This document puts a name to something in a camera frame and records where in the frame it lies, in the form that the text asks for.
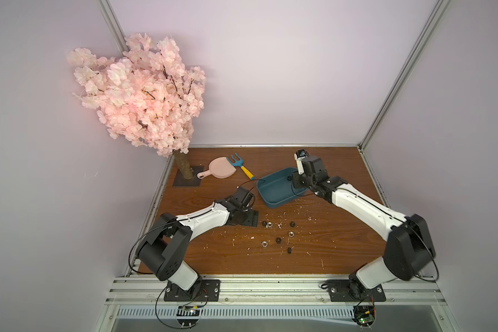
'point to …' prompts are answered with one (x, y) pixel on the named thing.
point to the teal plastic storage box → (277, 187)
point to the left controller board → (188, 316)
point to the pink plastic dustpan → (220, 167)
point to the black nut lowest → (290, 250)
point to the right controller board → (364, 315)
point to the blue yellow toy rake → (239, 162)
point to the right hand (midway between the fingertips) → (298, 169)
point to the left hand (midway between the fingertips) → (253, 218)
